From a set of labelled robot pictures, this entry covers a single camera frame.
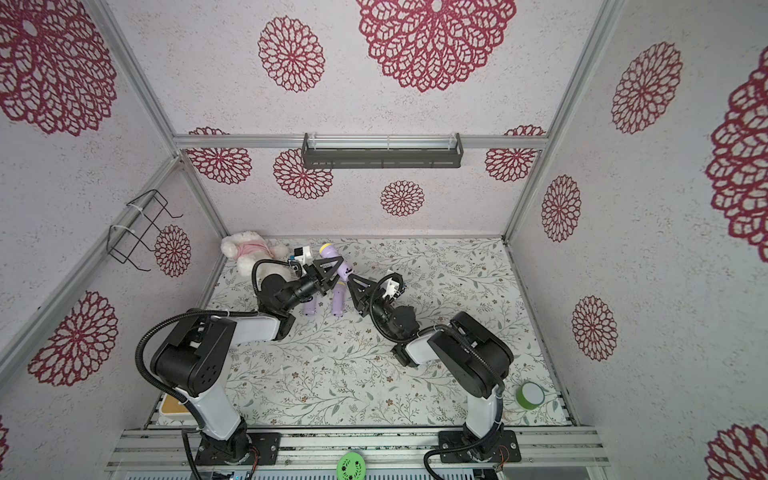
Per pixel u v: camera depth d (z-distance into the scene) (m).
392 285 0.80
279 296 0.69
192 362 0.48
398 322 0.67
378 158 0.89
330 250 0.81
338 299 1.00
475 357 0.45
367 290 0.75
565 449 0.76
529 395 0.77
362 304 0.74
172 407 0.51
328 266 0.81
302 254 0.81
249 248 1.06
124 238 0.73
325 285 0.77
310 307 0.97
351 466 0.68
